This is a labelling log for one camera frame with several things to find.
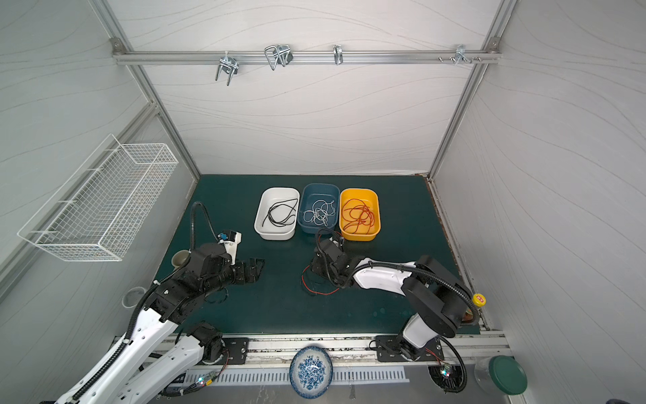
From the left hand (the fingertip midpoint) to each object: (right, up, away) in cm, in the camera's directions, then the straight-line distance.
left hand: (256, 257), depth 75 cm
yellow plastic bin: (+41, +18, +32) cm, 55 cm away
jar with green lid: (+65, -26, -14) cm, 72 cm away
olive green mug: (-32, -4, +14) cm, 36 cm away
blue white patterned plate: (+17, -32, -5) cm, 36 cm away
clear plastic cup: (-26, -6, -15) cm, 31 cm away
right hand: (+18, -3, +13) cm, 22 cm away
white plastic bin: (-4, +18, +32) cm, 37 cm away
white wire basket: (-41, +14, -8) cm, 44 cm away
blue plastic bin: (+15, +20, +34) cm, 43 cm away
